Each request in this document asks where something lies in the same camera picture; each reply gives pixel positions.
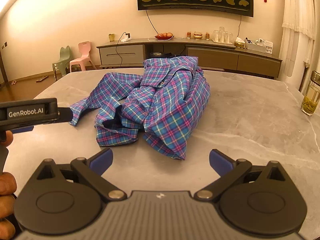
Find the green plastic chair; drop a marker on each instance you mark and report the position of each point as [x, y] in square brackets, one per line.
[63, 60]

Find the white power strip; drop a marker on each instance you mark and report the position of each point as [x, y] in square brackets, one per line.
[125, 39]

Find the golden ornament pot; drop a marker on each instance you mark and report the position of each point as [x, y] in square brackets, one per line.
[197, 36]

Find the white storage box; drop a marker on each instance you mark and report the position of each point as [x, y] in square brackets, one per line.
[257, 46]

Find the gold cup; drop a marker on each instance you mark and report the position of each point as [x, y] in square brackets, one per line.
[111, 37]

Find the white curtain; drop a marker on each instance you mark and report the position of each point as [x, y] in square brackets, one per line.
[297, 10]

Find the red fruit plate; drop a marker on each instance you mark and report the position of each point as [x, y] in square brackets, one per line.
[163, 36]

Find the dark flat floor item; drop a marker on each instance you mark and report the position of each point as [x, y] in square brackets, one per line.
[42, 79]

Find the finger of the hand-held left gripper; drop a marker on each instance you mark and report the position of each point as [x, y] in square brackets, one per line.
[65, 115]

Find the small amber ornament cup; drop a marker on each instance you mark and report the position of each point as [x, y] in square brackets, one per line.
[189, 35]
[207, 36]

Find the pink plastic chair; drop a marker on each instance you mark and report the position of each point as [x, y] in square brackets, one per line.
[85, 50]

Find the grey television cabinet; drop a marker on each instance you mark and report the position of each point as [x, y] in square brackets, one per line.
[212, 57]

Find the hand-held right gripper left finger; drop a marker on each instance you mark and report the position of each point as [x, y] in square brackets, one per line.
[101, 161]

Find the glass tea bottle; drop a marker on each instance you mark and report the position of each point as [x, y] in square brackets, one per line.
[310, 97]

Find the blue pink plaid shirt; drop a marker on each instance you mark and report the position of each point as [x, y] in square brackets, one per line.
[170, 110]

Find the set of clear glasses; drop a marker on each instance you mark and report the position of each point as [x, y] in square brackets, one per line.
[222, 36]

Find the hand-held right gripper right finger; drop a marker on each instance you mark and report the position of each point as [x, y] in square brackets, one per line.
[220, 162]

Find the gold tissue box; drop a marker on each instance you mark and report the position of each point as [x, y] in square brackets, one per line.
[239, 44]

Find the person's left hand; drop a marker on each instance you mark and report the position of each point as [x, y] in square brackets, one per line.
[6, 185]

